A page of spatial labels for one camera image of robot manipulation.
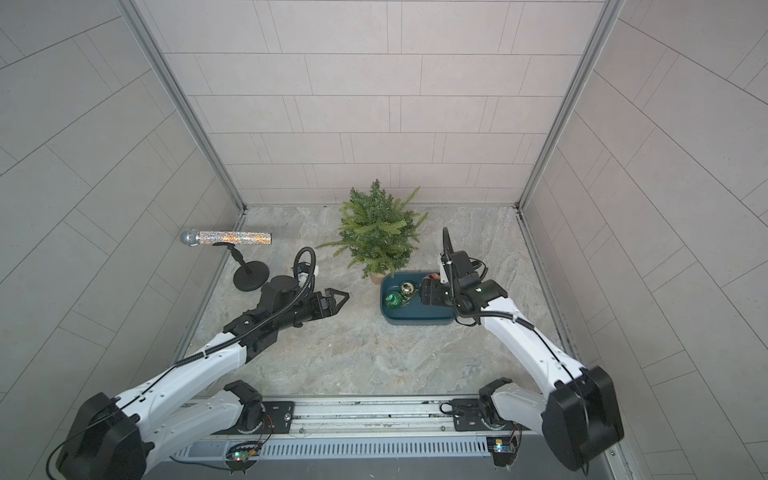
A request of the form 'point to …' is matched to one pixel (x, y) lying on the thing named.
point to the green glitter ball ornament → (393, 300)
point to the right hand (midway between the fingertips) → (428, 291)
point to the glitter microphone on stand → (253, 275)
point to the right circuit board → (504, 448)
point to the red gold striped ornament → (434, 276)
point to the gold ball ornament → (407, 289)
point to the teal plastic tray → (413, 312)
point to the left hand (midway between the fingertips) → (347, 298)
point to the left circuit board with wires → (243, 455)
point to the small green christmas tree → (378, 232)
